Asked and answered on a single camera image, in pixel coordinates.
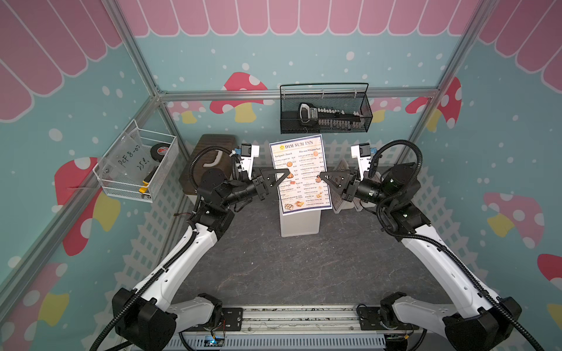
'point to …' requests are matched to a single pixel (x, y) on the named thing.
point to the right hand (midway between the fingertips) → (321, 177)
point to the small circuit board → (214, 340)
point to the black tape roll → (158, 150)
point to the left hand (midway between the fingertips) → (290, 177)
